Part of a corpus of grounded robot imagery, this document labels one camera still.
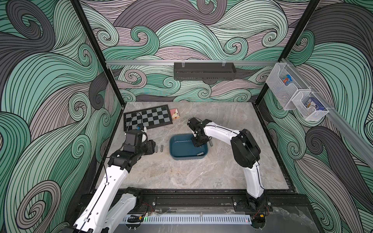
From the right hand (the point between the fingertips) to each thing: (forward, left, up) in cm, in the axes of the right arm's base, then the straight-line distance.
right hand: (200, 143), depth 95 cm
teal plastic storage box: (-3, +12, -1) cm, 13 cm away
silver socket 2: (-3, +26, -1) cm, 26 cm away
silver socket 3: (-3, +29, -1) cm, 29 cm away
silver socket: (-1, -7, -1) cm, 8 cm away
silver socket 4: (-8, +1, 0) cm, 8 cm away
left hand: (-9, +28, +18) cm, 35 cm away
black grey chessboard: (+20, +37, +3) cm, 42 cm away
